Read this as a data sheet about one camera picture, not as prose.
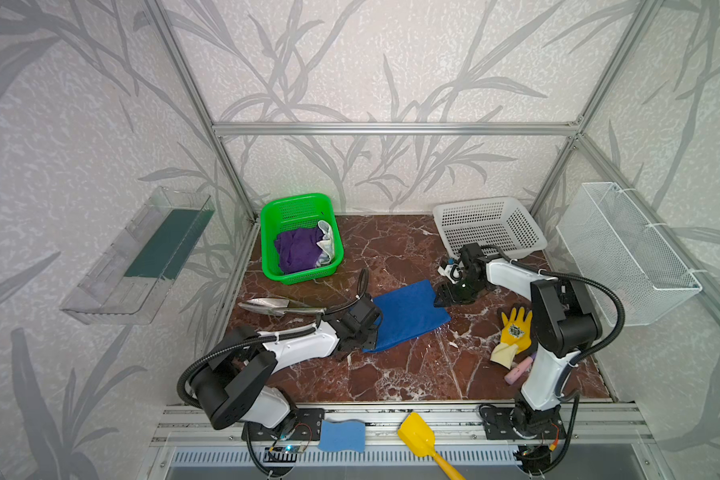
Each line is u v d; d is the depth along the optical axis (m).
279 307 0.94
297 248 1.05
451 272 0.89
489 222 1.16
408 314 0.92
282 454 0.72
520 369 0.80
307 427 0.72
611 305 0.48
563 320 0.50
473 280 0.75
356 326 0.68
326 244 1.05
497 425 0.73
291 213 1.20
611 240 0.68
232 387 0.43
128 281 0.64
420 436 0.71
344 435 0.72
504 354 0.83
